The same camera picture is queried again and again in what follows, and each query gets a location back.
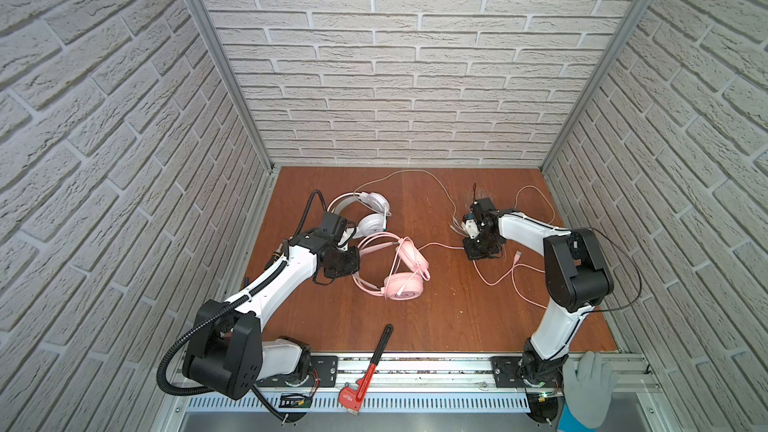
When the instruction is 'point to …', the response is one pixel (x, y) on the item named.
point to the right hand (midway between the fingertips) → (472, 253)
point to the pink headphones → (405, 285)
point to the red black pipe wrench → (349, 397)
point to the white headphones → (375, 205)
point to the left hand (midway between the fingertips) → (361, 262)
